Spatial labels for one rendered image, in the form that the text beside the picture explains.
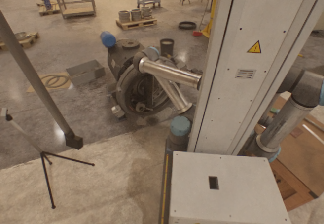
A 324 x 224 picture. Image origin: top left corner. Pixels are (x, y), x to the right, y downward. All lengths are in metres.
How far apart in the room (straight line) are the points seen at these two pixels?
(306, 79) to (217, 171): 0.61
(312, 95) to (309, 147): 1.11
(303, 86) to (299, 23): 0.28
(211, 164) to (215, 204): 0.20
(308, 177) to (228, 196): 0.93
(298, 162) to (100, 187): 1.83
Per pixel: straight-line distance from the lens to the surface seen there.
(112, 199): 1.84
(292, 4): 0.71
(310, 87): 0.90
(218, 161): 1.03
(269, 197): 1.05
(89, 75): 3.21
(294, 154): 1.82
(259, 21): 0.69
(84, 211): 1.89
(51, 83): 3.56
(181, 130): 1.19
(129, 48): 2.00
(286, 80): 0.90
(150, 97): 1.75
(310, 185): 1.73
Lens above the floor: 1.71
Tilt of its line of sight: 43 degrees down
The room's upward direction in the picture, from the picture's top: straight up
